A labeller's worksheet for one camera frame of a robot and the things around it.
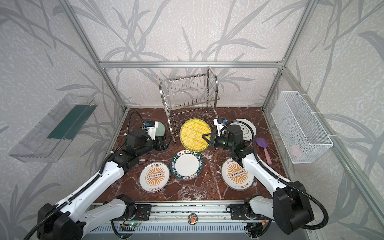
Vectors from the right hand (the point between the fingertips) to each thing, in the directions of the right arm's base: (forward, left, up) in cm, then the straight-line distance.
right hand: (203, 132), depth 78 cm
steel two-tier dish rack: (+45, +11, -17) cm, 49 cm away
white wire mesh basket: (-10, -41, +12) cm, 44 cm away
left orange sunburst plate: (-16, +29, -22) cm, 39 cm away
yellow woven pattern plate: (0, +7, -1) cm, 7 cm away
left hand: (-1, +17, 0) cm, 17 cm away
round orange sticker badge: (-36, +6, -22) cm, 43 cm away
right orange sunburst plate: (-16, -18, -22) cm, 33 cm away
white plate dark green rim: (-9, +11, -22) cm, 26 cm away
